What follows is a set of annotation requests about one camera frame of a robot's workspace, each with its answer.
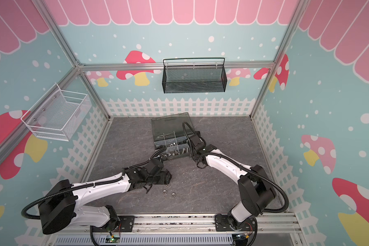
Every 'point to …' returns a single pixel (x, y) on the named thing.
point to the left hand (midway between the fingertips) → (165, 179)
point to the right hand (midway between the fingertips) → (195, 150)
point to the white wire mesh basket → (58, 116)
